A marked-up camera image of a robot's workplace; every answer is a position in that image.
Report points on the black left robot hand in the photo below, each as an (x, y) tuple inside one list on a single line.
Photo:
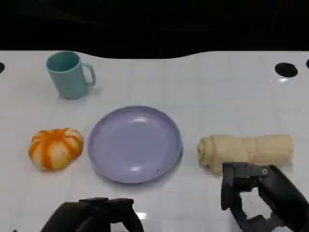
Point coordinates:
[(96, 217)]

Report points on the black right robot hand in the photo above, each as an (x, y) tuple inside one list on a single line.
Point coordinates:
[(280, 193)]

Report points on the beige towel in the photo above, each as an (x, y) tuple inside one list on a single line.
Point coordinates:
[(253, 147)]

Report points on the orange and white bread roll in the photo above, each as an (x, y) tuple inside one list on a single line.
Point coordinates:
[(54, 149)]

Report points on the lilac plate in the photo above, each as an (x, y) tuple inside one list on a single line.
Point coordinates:
[(134, 145)]

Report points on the pale green mug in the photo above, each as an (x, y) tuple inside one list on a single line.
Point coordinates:
[(68, 77)]

